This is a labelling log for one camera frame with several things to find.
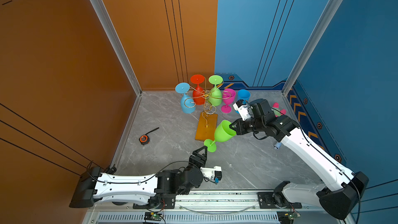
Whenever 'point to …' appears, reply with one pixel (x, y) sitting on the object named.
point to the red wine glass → (198, 94)
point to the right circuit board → (287, 217)
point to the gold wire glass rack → (207, 95)
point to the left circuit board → (153, 216)
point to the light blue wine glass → (187, 104)
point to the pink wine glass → (228, 97)
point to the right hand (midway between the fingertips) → (229, 126)
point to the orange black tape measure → (144, 139)
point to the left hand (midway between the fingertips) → (202, 147)
